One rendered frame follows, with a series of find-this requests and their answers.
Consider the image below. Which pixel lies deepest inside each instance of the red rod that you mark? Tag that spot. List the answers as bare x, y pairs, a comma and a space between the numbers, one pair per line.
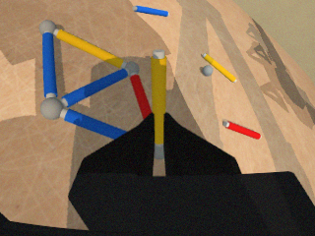
242, 130
140, 94

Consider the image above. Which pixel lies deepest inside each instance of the blue rod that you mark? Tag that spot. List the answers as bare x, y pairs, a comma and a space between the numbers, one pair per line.
90, 89
49, 76
152, 11
91, 124

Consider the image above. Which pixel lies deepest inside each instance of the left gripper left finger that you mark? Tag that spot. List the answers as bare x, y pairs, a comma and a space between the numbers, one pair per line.
127, 153

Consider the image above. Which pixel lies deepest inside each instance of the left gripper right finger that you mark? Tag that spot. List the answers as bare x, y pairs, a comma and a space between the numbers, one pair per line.
191, 154

